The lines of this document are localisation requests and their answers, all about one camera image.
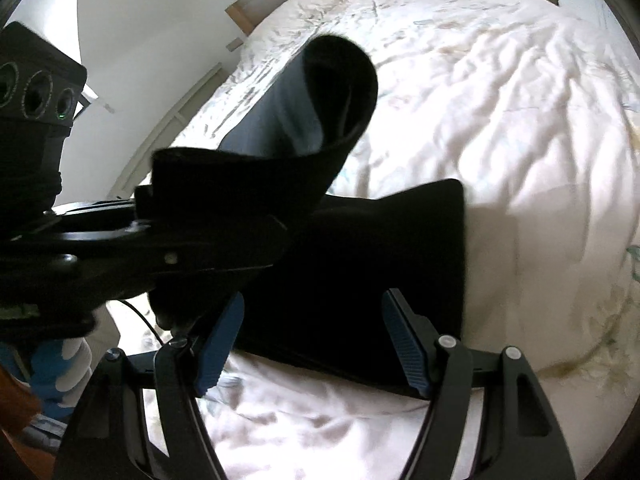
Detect black pants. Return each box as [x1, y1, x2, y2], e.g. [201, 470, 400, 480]
[151, 36, 465, 396]

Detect left hand blue white glove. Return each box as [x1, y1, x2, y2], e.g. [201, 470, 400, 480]
[28, 338, 92, 422]

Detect pale floral duvet bed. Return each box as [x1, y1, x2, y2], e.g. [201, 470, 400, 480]
[175, 0, 639, 478]

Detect thin black cable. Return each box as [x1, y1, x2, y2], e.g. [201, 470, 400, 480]
[117, 298, 167, 348]

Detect black camera box with lenses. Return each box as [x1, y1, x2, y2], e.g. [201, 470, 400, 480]
[0, 20, 88, 212]

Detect wall socket plate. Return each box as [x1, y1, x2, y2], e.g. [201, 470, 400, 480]
[226, 38, 244, 52]

